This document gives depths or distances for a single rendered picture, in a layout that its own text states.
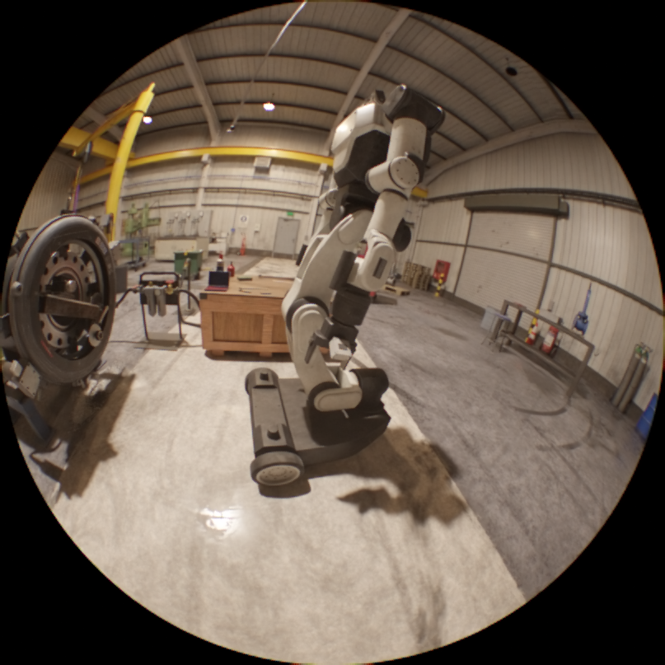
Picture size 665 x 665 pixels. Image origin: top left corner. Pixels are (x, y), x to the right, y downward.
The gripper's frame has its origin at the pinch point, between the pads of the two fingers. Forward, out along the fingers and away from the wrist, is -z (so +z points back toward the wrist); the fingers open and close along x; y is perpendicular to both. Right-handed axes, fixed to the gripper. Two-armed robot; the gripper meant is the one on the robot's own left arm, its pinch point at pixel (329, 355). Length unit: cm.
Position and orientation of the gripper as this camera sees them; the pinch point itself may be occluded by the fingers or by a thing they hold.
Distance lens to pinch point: 55.9
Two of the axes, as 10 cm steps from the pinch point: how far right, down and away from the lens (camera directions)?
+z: 3.7, -8.9, -2.9
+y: 3.4, 4.1, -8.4
